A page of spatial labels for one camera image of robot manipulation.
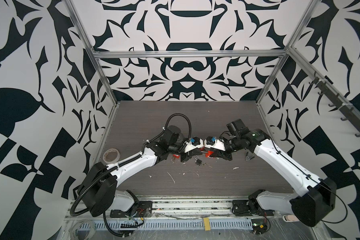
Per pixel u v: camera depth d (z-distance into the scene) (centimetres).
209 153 73
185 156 66
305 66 78
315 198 38
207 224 70
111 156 92
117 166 45
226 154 66
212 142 63
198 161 90
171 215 74
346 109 59
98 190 41
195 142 63
